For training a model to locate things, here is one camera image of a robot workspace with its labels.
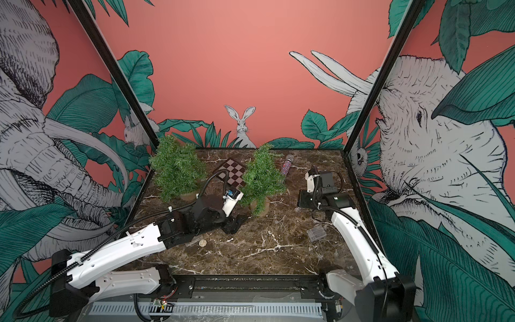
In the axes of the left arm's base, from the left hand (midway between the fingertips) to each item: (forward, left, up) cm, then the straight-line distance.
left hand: (243, 210), depth 71 cm
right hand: (+9, -22, -4) cm, 24 cm away
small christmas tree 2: (+10, -8, +5) cm, 14 cm away
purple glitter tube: (+35, -22, -18) cm, 45 cm away
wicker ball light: (-4, +18, -20) cm, 27 cm away
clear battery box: (-1, -31, -21) cm, 38 cm away
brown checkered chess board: (+33, +6, -20) cm, 39 cm away
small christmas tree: (+18, +27, +3) cm, 32 cm away
